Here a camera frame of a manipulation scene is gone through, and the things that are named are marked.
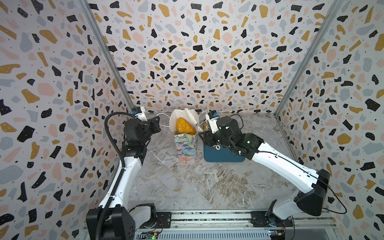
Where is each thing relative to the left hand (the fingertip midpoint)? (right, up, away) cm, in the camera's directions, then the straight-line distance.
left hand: (158, 114), depth 74 cm
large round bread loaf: (+10, -6, +16) cm, 20 cm away
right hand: (+21, -7, -4) cm, 23 cm away
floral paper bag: (+13, -16, +8) cm, 22 cm away
